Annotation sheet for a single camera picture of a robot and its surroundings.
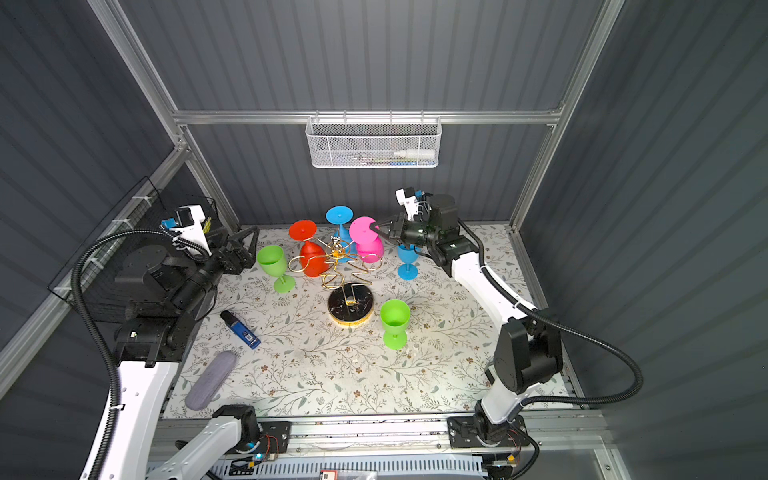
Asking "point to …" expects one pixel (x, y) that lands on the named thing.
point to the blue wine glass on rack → (342, 215)
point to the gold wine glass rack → (350, 305)
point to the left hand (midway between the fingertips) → (241, 229)
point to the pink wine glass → (369, 243)
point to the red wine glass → (313, 259)
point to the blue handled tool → (237, 327)
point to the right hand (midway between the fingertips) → (373, 231)
